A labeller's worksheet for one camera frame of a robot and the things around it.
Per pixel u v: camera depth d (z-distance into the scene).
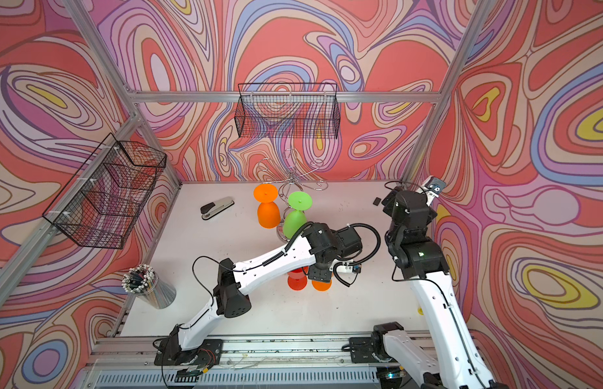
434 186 0.52
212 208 1.05
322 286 0.87
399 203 0.48
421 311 0.81
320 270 0.68
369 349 0.73
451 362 0.37
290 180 0.78
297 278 0.86
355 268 0.68
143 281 0.71
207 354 0.73
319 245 0.52
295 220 0.76
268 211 0.80
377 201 1.12
